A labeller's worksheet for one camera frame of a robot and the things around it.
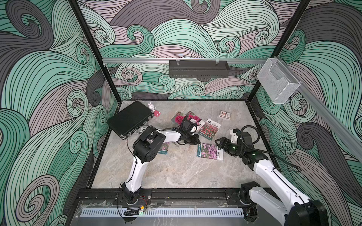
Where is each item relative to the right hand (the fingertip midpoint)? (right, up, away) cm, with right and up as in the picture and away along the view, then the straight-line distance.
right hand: (217, 143), depth 82 cm
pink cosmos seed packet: (-3, -7, +8) cm, 11 cm away
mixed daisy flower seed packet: (0, +6, +19) cm, 20 cm away
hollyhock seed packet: (-23, +14, +25) cm, 36 cm away
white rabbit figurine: (-44, +23, +25) cm, 56 cm away
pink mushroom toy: (-41, +18, +27) cm, 52 cm away
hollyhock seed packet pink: (-10, +13, +25) cm, 30 cm away
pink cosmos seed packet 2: (-33, -6, +8) cm, 34 cm away
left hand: (-8, -1, +11) cm, 14 cm away
